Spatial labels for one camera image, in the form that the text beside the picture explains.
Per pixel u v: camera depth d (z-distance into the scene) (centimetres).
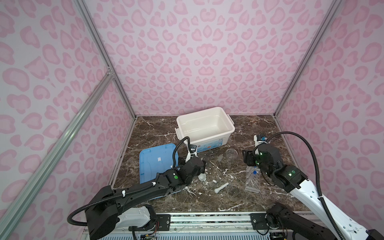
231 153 93
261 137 63
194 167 58
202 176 87
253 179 78
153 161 96
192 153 66
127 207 43
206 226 72
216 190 82
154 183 49
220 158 95
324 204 42
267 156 53
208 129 108
